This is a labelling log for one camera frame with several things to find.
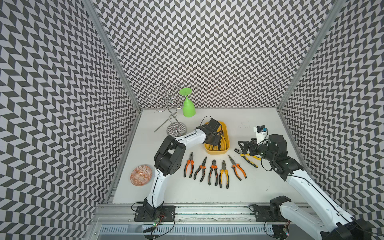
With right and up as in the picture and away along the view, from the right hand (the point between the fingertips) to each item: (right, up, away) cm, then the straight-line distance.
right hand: (245, 143), depth 79 cm
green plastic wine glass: (-31, +18, +11) cm, 38 cm away
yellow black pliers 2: (-14, -5, +15) cm, 21 cm away
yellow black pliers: (-10, -15, +10) cm, 20 cm away
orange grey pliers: (-4, -16, +9) cm, 19 cm away
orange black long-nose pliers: (-16, -15, +9) cm, 24 cm away
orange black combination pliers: (-31, -13, +10) cm, 35 cm away
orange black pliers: (-22, -16, +8) cm, 28 cm away
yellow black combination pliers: (+4, -11, +14) cm, 18 cm away
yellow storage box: (-7, +3, +20) cm, 21 cm away
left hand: (-15, -1, +19) cm, 24 cm away
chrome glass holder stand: (-45, +24, +4) cm, 51 cm away
